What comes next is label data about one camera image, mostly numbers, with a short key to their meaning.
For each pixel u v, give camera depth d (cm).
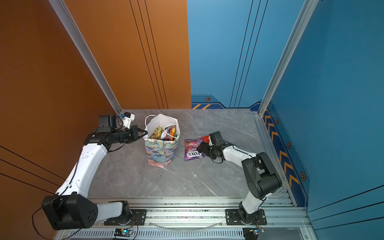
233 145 65
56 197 39
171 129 84
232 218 72
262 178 46
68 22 74
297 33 78
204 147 83
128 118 71
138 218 73
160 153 79
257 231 70
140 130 74
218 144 74
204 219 75
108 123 59
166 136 81
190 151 94
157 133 90
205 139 103
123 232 71
